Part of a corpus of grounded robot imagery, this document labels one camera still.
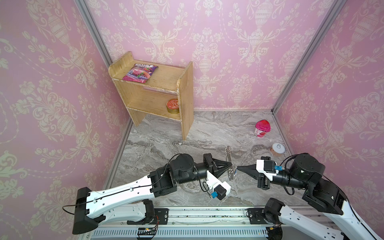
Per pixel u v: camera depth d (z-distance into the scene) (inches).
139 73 29.8
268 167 16.3
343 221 15.5
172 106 35.2
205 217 29.9
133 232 28.0
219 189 17.7
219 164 21.9
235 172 21.0
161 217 29.3
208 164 19.4
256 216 28.7
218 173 20.0
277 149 36.5
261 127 39.1
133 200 17.5
